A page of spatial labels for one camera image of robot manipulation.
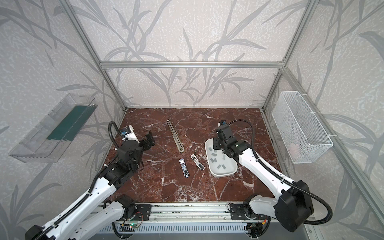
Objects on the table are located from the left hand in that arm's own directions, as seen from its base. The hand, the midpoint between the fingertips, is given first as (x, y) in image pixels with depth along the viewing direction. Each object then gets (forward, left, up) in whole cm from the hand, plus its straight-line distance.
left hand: (146, 129), depth 75 cm
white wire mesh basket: (-10, -70, +10) cm, 72 cm away
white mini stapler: (-8, -28, -25) cm, 38 cm away
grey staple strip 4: (-9, -42, -25) cm, 50 cm away
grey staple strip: (-6, -35, -25) cm, 44 cm away
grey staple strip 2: (-3, -43, -26) cm, 50 cm away
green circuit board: (-39, +5, -25) cm, 46 cm away
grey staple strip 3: (-9, -39, -25) cm, 47 cm away
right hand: (+3, -37, -8) cm, 38 cm away
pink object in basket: (-8, -74, -4) cm, 75 cm away
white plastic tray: (-7, -47, -25) cm, 54 cm away
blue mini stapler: (-11, -18, -25) cm, 33 cm away
